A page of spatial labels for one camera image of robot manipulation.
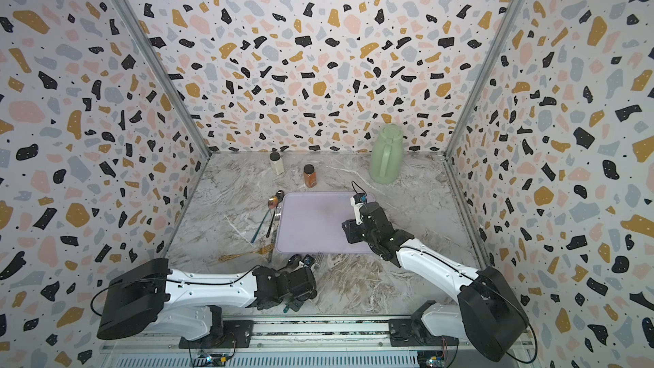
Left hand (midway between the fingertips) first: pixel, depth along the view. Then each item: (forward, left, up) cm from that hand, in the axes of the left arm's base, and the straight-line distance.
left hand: (307, 294), depth 81 cm
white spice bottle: (+51, +16, +7) cm, 54 cm away
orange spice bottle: (+44, +1, +7) cm, 44 cm away
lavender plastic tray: (+26, 0, 0) cm, 26 cm away
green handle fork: (+13, -4, 0) cm, 13 cm away
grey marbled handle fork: (+31, +14, +1) cm, 34 cm away
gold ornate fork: (+15, +16, +1) cm, 22 cm away
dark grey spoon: (+39, +14, 0) cm, 41 cm away
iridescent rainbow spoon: (+35, +17, 0) cm, 38 cm away
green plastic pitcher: (+43, -29, +19) cm, 55 cm away
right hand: (+19, -13, +11) cm, 26 cm away
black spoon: (+10, +5, +2) cm, 11 cm away
